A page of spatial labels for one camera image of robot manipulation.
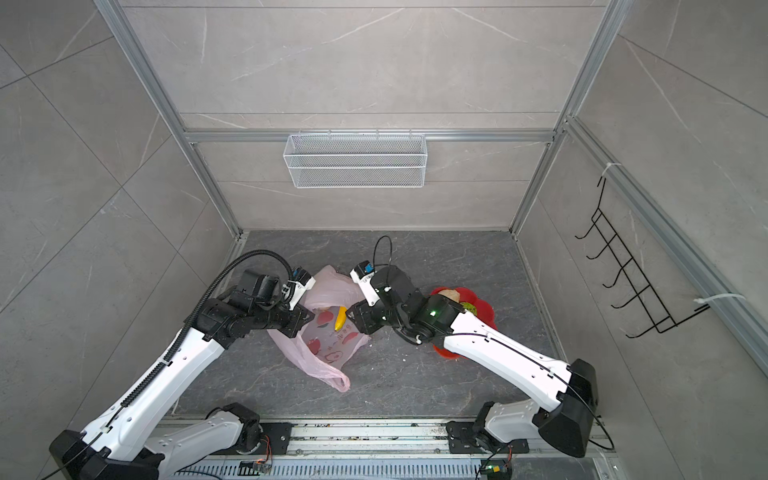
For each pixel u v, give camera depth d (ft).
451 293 3.13
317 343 2.89
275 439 2.40
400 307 1.66
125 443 1.24
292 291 2.03
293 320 2.08
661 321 1.92
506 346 1.44
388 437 2.45
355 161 3.29
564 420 1.21
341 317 3.05
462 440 2.39
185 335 1.52
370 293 1.99
